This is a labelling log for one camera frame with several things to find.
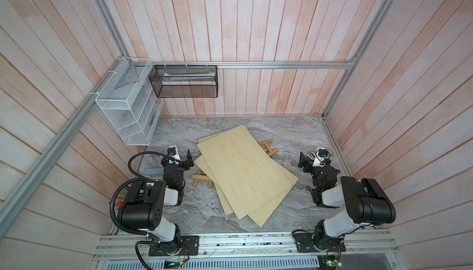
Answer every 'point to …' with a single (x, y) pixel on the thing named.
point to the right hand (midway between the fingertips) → (311, 151)
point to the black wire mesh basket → (185, 81)
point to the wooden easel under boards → (199, 176)
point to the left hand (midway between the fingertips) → (180, 152)
